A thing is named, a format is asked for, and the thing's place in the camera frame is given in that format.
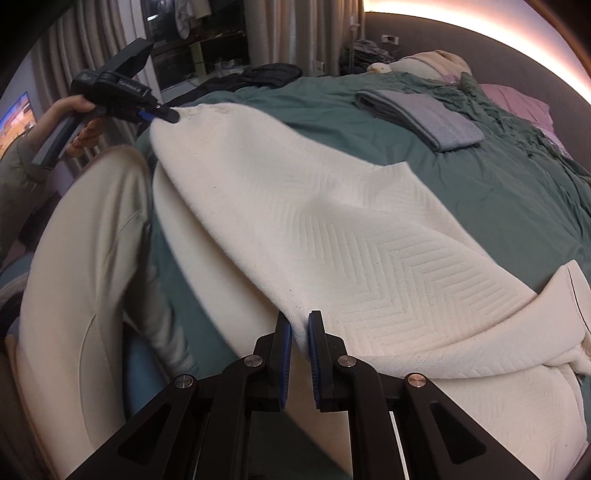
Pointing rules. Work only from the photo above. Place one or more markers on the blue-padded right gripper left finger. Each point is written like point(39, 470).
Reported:
point(270, 384)

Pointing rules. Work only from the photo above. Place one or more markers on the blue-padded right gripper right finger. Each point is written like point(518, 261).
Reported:
point(323, 349)

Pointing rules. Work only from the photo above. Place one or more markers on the cream knit pants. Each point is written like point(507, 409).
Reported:
point(260, 219)

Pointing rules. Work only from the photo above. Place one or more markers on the person's left forearm sleeve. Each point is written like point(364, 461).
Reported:
point(22, 186)

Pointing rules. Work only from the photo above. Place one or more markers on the person's left hand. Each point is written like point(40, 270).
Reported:
point(87, 138)

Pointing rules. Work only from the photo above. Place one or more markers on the black jacket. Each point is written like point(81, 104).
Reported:
point(272, 76)

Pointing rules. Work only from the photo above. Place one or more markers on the person's beige-trousered legs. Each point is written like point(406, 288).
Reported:
point(90, 274)

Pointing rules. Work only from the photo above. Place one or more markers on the beige curtain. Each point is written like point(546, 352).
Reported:
point(310, 34)

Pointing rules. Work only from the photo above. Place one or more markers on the folded grey-blue towel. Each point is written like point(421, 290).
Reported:
point(441, 129)

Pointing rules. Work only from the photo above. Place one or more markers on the green duvet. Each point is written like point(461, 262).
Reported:
point(526, 204)

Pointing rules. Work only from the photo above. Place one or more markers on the white goose plush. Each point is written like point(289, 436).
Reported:
point(431, 65)

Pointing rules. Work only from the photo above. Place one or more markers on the pink pillow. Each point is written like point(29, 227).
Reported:
point(526, 107)

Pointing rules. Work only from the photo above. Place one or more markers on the dark grey headboard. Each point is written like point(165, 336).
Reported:
point(492, 62)

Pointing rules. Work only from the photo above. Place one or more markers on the wall television screen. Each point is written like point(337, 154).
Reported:
point(18, 120)

